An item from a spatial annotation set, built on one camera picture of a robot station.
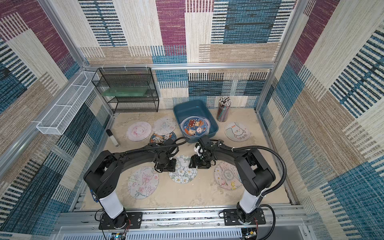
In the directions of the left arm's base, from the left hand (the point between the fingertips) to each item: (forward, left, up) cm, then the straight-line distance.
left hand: (174, 172), depth 89 cm
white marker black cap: (+23, +42, +4) cm, 48 cm away
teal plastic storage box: (+50, -4, +3) cm, 51 cm away
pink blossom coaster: (-6, +17, 0) cm, 18 cm away
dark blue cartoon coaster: (+24, +12, 0) cm, 27 cm away
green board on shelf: (+42, +31, +27) cm, 59 cm away
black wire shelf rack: (+54, +30, +30) cm, 69 cm away
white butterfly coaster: (+35, +10, +1) cm, 36 cm away
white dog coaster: (+29, -43, 0) cm, 52 cm away
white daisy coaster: (-2, -6, +1) cm, 6 cm away
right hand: (+1, -13, +2) cm, 13 cm away
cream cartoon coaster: (-3, -31, 0) cm, 31 cm away
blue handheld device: (-14, +39, +3) cm, 42 cm away
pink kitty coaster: (+30, +27, +1) cm, 40 cm away
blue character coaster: (+32, -13, +3) cm, 34 cm away
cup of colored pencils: (+38, -32, +14) cm, 52 cm away
